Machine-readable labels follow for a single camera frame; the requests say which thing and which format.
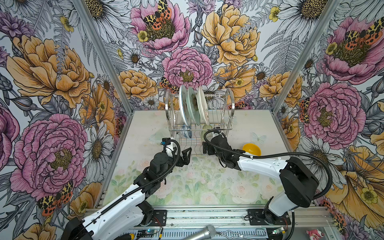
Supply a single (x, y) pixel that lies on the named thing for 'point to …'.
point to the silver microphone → (208, 232)
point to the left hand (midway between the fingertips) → (184, 152)
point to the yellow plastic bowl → (252, 148)
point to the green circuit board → (149, 233)
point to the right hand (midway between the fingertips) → (211, 146)
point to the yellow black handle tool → (126, 236)
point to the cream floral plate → (202, 105)
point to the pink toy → (315, 234)
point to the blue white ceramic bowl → (187, 130)
